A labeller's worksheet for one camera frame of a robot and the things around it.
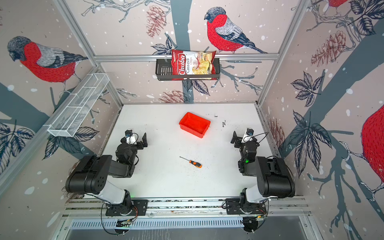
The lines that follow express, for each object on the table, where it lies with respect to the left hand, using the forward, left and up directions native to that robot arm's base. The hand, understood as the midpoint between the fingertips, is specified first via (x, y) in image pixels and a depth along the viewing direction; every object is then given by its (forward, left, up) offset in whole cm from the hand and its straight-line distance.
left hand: (136, 133), depth 89 cm
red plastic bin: (+14, -36, -11) cm, 40 cm away
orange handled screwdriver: (-15, -36, -11) cm, 40 cm away
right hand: (-1, -64, -1) cm, 64 cm away
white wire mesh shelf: (+6, +27, +19) cm, 33 cm away
